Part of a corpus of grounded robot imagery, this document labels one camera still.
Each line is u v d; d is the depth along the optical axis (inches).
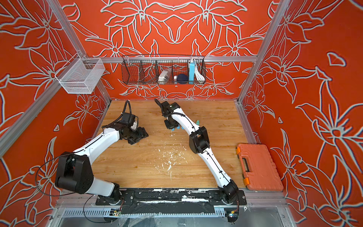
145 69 39.4
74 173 16.9
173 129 38.2
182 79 38.1
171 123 35.2
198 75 36.1
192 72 34.5
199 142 25.8
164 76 36.1
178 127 37.3
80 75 35.9
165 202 28.6
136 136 29.9
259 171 30.5
